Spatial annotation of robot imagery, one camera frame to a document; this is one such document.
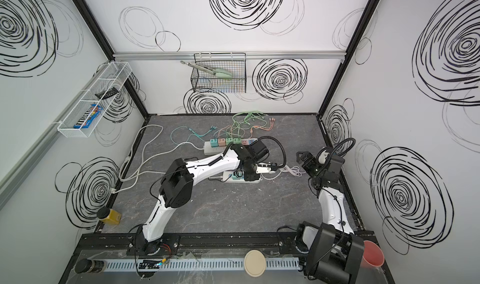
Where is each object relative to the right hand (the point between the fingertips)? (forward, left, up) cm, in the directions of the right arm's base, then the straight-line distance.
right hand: (305, 158), depth 84 cm
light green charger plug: (+14, +37, -6) cm, 40 cm away
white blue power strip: (-6, +36, -9) cm, 37 cm away
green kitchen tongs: (+35, +41, +21) cm, 58 cm away
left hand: (-4, +22, -8) cm, 24 cm away
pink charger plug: (+13, +40, -7) cm, 43 cm away
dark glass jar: (-42, +80, -2) cm, 90 cm away
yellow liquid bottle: (-26, +81, -4) cm, 85 cm away
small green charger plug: (+14, +32, -6) cm, 36 cm away
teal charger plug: (+13, +45, -7) cm, 47 cm away
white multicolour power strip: (+10, +47, -10) cm, 49 cm away
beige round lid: (-39, +23, -6) cm, 46 cm away
